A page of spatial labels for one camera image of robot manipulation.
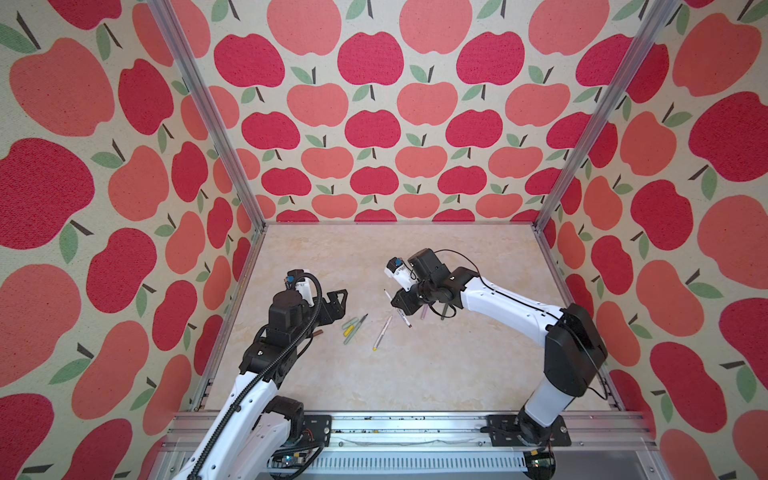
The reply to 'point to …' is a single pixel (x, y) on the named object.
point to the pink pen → (424, 312)
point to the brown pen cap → (318, 332)
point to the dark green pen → (444, 311)
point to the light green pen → (354, 330)
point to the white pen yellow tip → (382, 332)
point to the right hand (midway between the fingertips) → (400, 299)
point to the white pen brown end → (398, 310)
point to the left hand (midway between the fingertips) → (340, 296)
